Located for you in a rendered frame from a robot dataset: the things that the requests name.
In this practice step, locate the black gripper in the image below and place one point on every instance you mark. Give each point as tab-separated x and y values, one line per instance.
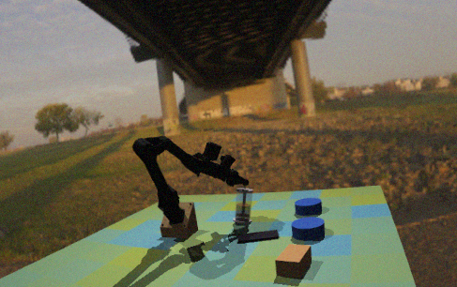
232	178

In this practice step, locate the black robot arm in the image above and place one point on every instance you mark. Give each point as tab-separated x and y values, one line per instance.
147	149

